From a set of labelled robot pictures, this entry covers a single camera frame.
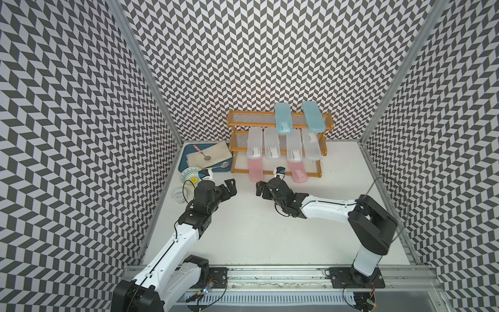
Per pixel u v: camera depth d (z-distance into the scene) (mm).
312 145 961
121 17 728
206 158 1098
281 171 787
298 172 1020
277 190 655
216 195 653
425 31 725
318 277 753
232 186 753
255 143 965
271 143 937
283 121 846
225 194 719
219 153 1151
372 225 462
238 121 1107
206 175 703
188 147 1144
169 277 437
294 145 956
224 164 1050
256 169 1016
